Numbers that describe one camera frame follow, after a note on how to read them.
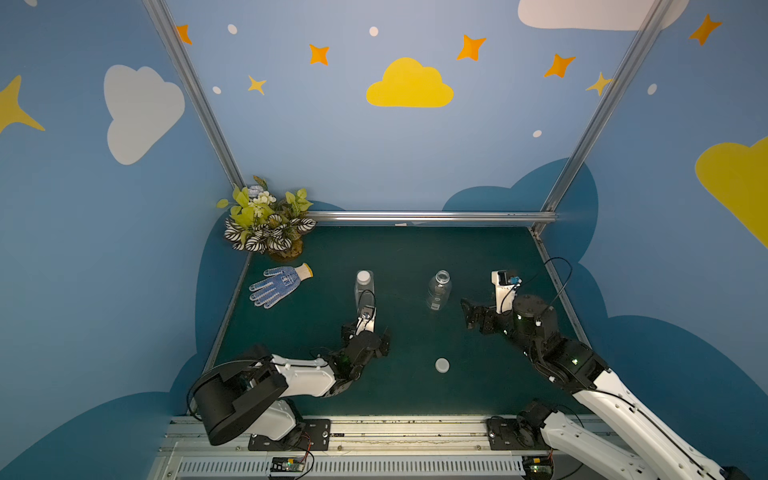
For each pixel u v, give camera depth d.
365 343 0.67
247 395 0.44
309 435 0.73
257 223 0.89
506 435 0.74
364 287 0.89
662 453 0.41
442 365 0.86
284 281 1.04
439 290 0.93
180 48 0.74
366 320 0.75
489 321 0.63
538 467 0.73
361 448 0.73
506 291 0.58
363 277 0.88
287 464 0.72
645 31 0.72
